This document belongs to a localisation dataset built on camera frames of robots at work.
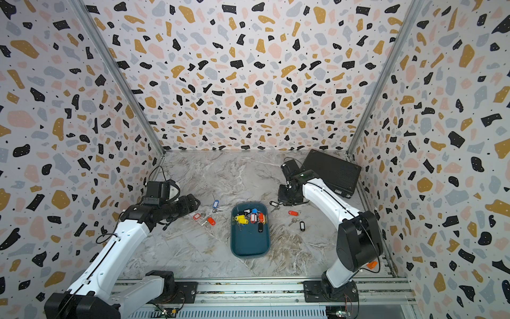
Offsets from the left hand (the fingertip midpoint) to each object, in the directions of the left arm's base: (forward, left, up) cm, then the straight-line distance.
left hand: (194, 204), depth 80 cm
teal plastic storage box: (-10, -21, -17) cm, 29 cm away
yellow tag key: (0, -18, -15) cm, 23 cm away
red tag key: (+5, -42, -17) cm, 46 cm away
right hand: (+5, -36, -4) cm, 36 cm away
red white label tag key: (+2, +4, -15) cm, 15 cm away
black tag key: (-3, -46, -17) cm, 49 cm away
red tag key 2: (0, -3, -16) cm, 16 cm away
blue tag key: (+8, -4, -16) cm, 18 cm away
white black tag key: (+9, -34, -17) cm, 39 cm away
